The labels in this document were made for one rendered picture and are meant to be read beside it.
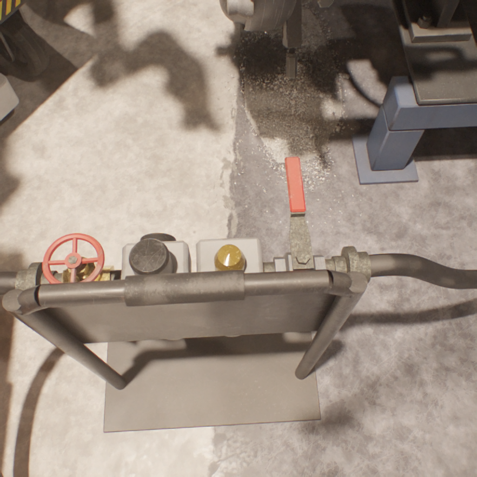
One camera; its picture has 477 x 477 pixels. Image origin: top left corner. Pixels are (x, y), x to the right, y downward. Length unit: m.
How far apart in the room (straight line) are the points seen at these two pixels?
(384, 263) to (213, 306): 0.22
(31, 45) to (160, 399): 0.88
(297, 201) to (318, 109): 0.72
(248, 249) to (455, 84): 0.64
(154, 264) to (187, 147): 0.72
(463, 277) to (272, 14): 0.52
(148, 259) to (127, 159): 0.71
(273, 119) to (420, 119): 0.38
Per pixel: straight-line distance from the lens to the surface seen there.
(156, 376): 1.08
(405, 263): 0.69
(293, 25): 1.06
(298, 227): 0.66
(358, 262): 0.67
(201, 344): 1.08
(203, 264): 0.65
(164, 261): 0.60
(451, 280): 0.79
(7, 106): 1.39
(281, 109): 1.36
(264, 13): 0.93
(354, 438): 1.09
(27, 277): 0.69
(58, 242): 0.65
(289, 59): 1.10
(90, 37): 1.58
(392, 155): 1.24
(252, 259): 0.65
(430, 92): 1.12
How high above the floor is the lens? 1.06
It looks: 65 degrees down
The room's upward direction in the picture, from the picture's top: straight up
